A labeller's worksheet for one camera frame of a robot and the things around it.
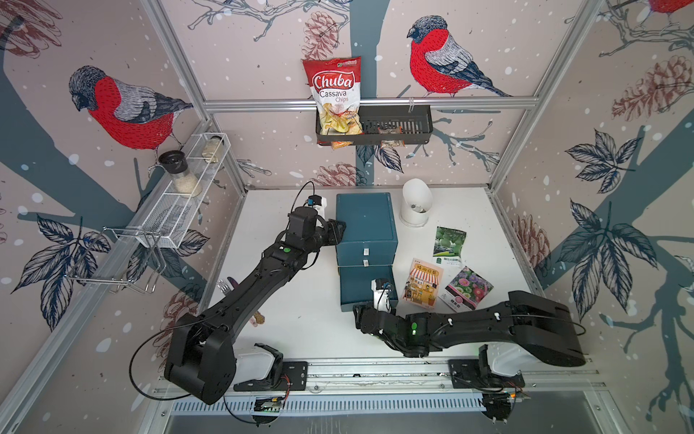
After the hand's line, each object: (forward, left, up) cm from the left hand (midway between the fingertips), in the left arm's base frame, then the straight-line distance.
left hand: (346, 222), depth 81 cm
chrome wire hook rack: (-20, +49, +13) cm, 55 cm away
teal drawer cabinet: (-8, -7, -4) cm, 11 cm away
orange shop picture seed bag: (-10, -26, -22) cm, 36 cm away
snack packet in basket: (+32, -15, +12) cm, 37 cm away
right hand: (-21, -4, -16) cm, 27 cm away
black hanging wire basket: (+30, -16, +11) cm, 36 cm away
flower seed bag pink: (-13, -41, -22) cm, 48 cm away
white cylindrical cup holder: (+21, -27, -16) cm, 38 cm away
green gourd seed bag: (+5, -38, -22) cm, 44 cm away
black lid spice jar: (+4, +44, +14) cm, 47 cm away
